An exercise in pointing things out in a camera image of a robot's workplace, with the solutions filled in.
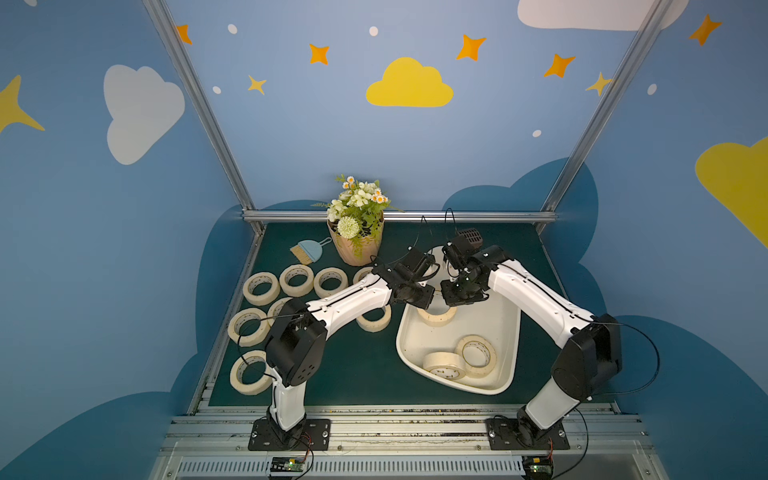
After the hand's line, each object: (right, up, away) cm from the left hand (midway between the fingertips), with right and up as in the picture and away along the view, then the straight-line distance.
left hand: (428, 292), depth 87 cm
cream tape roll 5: (-16, -11, +4) cm, 20 cm away
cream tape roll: (-57, +3, +15) cm, 59 cm away
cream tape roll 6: (+11, -21, -5) cm, 25 cm away
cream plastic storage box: (+23, -10, +7) cm, 26 cm away
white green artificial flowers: (-21, +24, -1) cm, 32 cm away
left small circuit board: (-37, -40, -15) cm, 57 cm away
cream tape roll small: (-54, -22, -5) cm, 59 cm away
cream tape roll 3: (-33, +4, +18) cm, 38 cm away
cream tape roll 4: (-59, -9, +6) cm, 60 cm away
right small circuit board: (+25, -42, -14) cm, 51 cm away
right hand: (+7, -1, -2) cm, 7 cm away
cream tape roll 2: (-46, +5, +18) cm, 50 cm away
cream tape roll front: (+2, -17, -11) cm, 21 cm away
